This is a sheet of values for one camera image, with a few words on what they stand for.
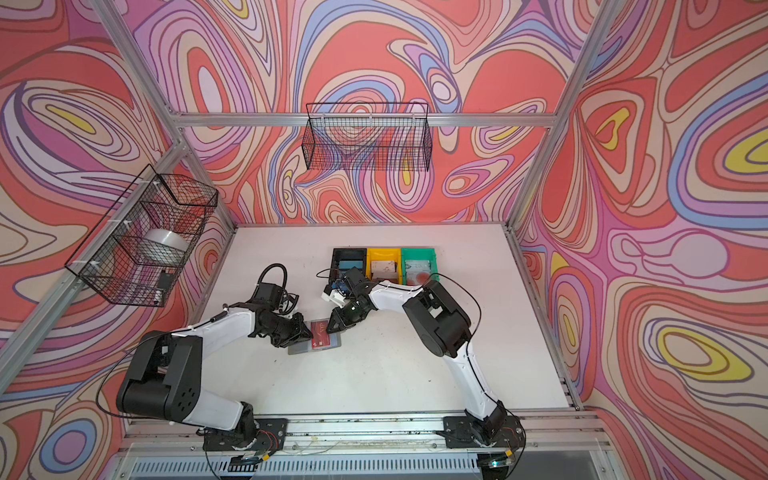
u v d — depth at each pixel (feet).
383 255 3.52
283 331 2.55
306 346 2.85
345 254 3.52
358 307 2.69
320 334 2.92
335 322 2.89
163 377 1.44
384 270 3.42
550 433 2.46
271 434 2.38
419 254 3.44
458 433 2.40
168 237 2.41
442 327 1.85
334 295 2.90
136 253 2.42
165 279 2.41
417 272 3.39
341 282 2.76
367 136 3.24
